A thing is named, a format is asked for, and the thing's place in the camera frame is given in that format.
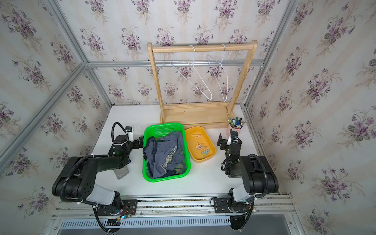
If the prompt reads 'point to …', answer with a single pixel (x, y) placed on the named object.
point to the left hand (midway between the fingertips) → (135, 136)
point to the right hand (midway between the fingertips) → (231, 135)
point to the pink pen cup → (234, 126)
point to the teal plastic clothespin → (206, 152)
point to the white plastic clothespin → (201, 147)
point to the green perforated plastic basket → (156, 129)
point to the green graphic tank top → (179, 168)
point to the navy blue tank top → (163, 153)
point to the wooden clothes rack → (215, 114)
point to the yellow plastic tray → (196, 153)
